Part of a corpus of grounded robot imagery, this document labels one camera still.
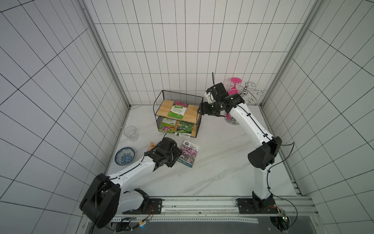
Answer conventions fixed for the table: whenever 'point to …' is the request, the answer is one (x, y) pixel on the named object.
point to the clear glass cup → (130, 132)
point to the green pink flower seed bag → (167, 126)
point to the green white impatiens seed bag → (178, 110)
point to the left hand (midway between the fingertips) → (179, 157)
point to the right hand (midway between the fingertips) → (195, 112)
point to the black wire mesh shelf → (164, 101)
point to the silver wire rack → (243, 92)
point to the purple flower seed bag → (189, 152)
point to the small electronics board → (283, 224)
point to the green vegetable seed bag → (184, 129)
